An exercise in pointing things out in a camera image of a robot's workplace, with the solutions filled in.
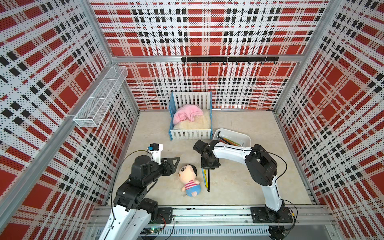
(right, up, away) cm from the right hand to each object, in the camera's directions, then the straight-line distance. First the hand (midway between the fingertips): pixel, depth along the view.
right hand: (209, 166), depth 90 cm
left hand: (-17, +9, -18) cm, 26 cm away
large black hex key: (+7, +21, +11) cm, 25 cm away
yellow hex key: (-2, -6, -4) cm, 8 cm away
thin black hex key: (-1, -7, -5) cm, 9 cm away
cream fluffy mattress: (-3, +27, +13) cm, 30 cm away
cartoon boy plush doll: (-13, -2, -10) cm, 16 cm away
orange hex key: (+14, +14, +11) cm, 23 cm away
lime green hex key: (+17, +14, +12) cm, 25 cm away
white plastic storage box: (+18, +18, +12) cm, 28 cm away
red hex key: (+10, +14, +11) cm, 20 cm away
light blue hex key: (-3, -5, -4) cm, 7 cm away
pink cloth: (-15, +34, +8) cm, 38 cm away
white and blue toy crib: (-3, +44, +18) cm, 47 cm away
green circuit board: (-27, -24, -21) cm, 41 cm away
